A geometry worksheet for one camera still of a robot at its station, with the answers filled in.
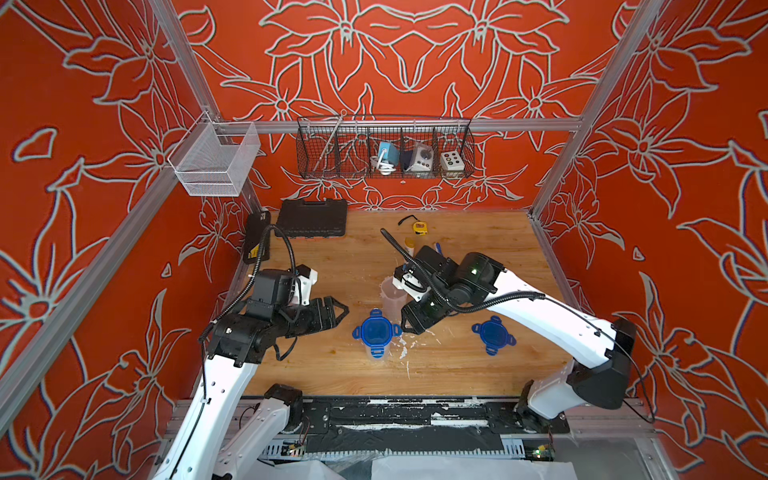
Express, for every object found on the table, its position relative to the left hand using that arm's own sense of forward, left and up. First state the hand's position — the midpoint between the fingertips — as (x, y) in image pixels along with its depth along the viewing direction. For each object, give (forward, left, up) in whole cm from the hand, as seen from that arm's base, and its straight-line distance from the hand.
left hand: (338, 310), depth 68 cm
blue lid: (-1, -9, -10) cm, 13 cm away
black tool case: (+46, +19, -17) cm, 53 cm away
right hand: (-2, -15, -2) cm, 16 cm away
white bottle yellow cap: (+37, -18, -19) cm, 45 cm away
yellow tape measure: (+47, -22, -21) cm, 56 cm away
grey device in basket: (+48, -20, +10) cm, 53 cm away
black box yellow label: (+46, +44, -23) cm, 68 cm away
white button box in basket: (+49, -30, +7) cm, 58 cm away
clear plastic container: (-3, -9, -23) cm, 25 cm away
